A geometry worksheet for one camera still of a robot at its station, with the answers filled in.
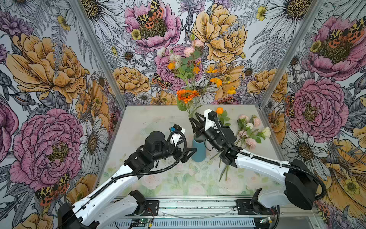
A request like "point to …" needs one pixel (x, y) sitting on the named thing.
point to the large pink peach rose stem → (250, 143)
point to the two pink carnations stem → (242, 135)
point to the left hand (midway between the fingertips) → (188, 148)
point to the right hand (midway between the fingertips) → (191, 117)
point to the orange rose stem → (222, 114)
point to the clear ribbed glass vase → (194, 105)
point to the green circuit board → (139, 222)
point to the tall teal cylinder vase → (199, 155)
